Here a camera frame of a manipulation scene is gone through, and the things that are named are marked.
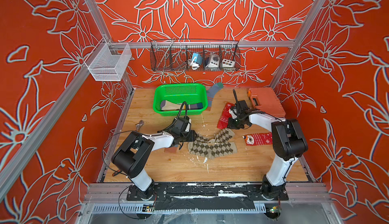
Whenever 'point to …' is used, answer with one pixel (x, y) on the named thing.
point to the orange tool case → (265, 100)
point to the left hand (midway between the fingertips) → (195, 134)
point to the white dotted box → (228, 63)
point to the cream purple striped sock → (167, 105)
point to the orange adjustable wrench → (138, 125)
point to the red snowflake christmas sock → (223, 121)
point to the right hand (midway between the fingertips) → (225, 125)
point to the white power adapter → (214, 62)
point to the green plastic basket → (179, 92)
